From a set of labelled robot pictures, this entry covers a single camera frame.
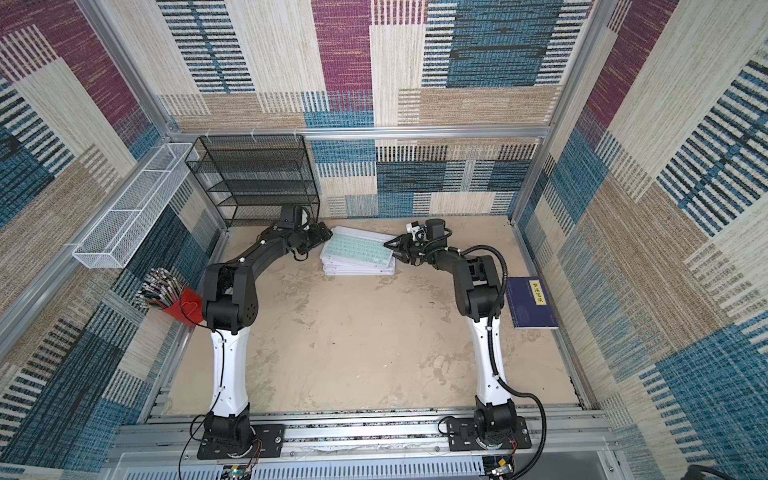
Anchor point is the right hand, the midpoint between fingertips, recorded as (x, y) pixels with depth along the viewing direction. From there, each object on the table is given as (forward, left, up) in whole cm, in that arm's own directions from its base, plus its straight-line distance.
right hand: (390, 248), depth 105 cm
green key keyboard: (+3, +12, -2) cm, 12 cm away
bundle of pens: (-23, +62, +12) cm, 67 cm away
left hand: (+4, +22, +2) cm, 23 cm away
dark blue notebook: (-19, -44, -6) cm, 49 cm away
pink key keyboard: (-3, +21, -3) cm, 21 cm away
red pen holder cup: (-24, +58, +4) cm, 63 cm away
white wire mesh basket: (-13, +65, +28) cm, 72 cm away
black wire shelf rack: (+22, +48, +15) cm, 55 cm away
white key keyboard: (+3, +12, -2) cm, 13 cm away
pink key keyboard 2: (-5, +17, -5) cm, 18 cm away
